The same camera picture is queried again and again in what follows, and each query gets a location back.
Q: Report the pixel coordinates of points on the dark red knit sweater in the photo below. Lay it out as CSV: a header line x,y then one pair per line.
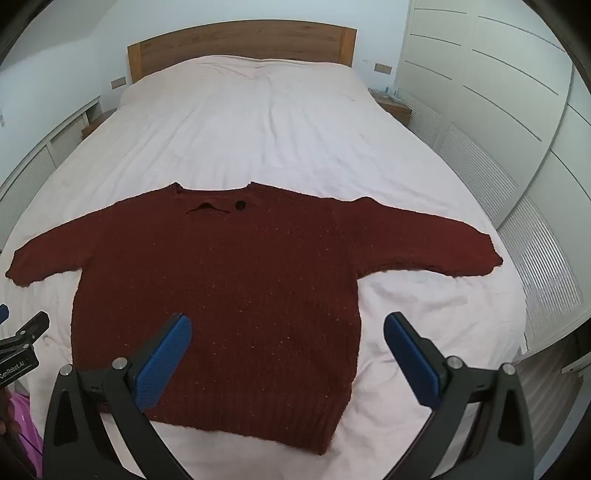
x,y
231,277

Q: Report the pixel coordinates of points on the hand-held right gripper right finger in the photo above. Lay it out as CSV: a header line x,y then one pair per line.
x,y
413,360

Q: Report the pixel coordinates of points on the wooden nightstand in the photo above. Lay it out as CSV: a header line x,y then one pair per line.
x,y
397,110
94,123

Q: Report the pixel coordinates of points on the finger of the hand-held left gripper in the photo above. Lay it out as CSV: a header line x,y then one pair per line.
x,y
32,325
3,314

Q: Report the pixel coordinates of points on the white wardrobe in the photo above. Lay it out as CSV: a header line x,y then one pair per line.
x,y
485,92

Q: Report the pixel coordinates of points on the pink cloth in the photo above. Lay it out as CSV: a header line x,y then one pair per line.
x,y
23,424

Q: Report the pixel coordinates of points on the white duvet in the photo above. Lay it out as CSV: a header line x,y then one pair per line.
x,y
254,115

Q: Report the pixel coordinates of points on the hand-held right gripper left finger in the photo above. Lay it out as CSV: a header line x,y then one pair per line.
x,y
164,360

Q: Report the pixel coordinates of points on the wooden headboard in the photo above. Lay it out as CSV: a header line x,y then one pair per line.
x,y
240,41

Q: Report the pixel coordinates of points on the wall socket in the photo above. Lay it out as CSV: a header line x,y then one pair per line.
x,y
383,68
118,83

